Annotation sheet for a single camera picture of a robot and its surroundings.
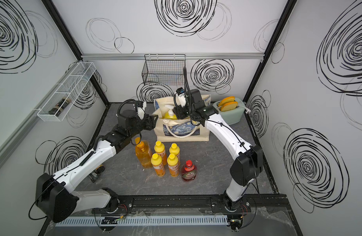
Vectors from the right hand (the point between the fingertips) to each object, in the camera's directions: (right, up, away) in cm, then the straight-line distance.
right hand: (178, 107), depth 79 cm
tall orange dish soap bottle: (-19, -24, -2) cm, 30 cm away
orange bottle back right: (-2, -21, -8) cm, 23 cm away
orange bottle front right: (-2, -26, -11) cm, 28 cm away
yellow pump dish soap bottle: (-5, -4, +5) cm, 8 cm away
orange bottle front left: (-10, -26, -11) cm, 30 cm away
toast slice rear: (+30, +6, +14) cm, 34 cm away
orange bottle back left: (-9, -22, -6) cm, 24 cm away
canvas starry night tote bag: (-1, -13, +8) cm, 16 cm away
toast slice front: (+31, +2, +13) cm, 34 cm away
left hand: (-13, -4, -2) cm, 14 cm away
